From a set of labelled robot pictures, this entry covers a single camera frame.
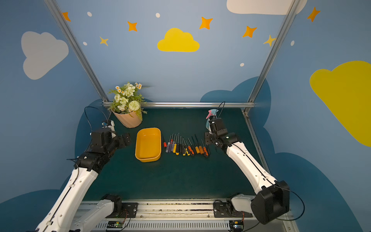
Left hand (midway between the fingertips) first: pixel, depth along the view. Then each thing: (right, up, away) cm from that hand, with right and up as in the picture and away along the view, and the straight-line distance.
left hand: (120, 134), depth 75 cm
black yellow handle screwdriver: (+36, -15, +20) cm, 44 cm away
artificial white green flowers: (-1, +21, +12) cm, 24 cm away
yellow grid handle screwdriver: (+43, -12, +22) cm, 49 cm away
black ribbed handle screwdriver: (+30, -11, +23) cm, 39 cm away
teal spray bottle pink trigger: (+52, +13, +21) cm, 58 cm away
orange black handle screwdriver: (+39, -14, +21) cm, 46 cm away
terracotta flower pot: (-5, +8, +25) cm, 27 cm away
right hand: (+50, 0, +8) cm, 51 cm away
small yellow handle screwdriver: (+27, -10, +23) cm, 37 cm away
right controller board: (+61, -47, -2) cm, 77 cm away
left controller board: (-1, -46, -3) cm, 46 cm away
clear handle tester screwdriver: (+22, -11, +23) cm, 34 cm away
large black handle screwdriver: (+31, -10, +23) cm, 40 cm away
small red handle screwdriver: (+20, -9, +25) cm, 33 cm away
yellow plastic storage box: (+9, -10, +23) cm, 27 cm away
